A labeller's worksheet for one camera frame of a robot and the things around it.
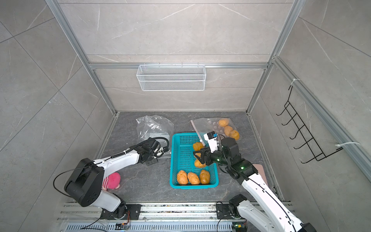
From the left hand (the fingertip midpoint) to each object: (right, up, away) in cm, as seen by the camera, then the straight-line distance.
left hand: (153, 152), depth 91 cm
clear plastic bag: (0, +15, +12) cm, 19 cm away
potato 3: (+54, +11, +4) cm, 56 cm away
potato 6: (+26, -12, -12) cm, 31 cm away
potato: (+49, +19, +15) cm, 55 cm away
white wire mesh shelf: (+11, +51, +9) cm, 53 cm away
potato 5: (+29, -6, -5) cm, 30 cm away
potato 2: (+51, +14, +11) cm, 54 cm away
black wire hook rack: (+79, +14, -24) cm, 83 cm away
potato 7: (+32, -12, -11) cm, 36 cm away
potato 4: (+29, +4, +1) cm, 29 cm away
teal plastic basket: (+18, -4, +1) cm, 19 cm away
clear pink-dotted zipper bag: (+34, +17, +9) cm, 39 cm away
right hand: (+28, +5, -21) cm, 35 cm away
